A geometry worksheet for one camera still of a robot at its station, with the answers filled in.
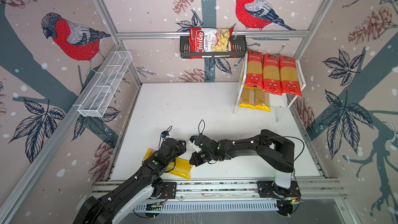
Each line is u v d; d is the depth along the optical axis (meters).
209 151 0.67
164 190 0.73
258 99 0.87
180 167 0.78
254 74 0.76
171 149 0.65
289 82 0.73
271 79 0.74
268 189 0.73
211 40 0.88
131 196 0.51
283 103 0.90
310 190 0.76
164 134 0.78
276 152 0.48
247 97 0.88
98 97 0.73
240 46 0.95
